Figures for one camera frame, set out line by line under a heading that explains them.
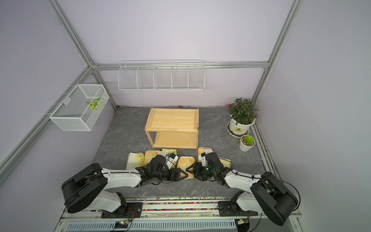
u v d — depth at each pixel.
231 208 0.64
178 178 0.72
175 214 0.73
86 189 0.43
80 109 0.84
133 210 0.72
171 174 0.73
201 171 0.74
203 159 0.82
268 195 0.43
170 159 0.79
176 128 0.81
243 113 0.89
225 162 0.82
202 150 0.93
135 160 0.89
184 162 0.86
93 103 0.81
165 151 0.91
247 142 0.89
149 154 0.90
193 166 0.77
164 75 0.99
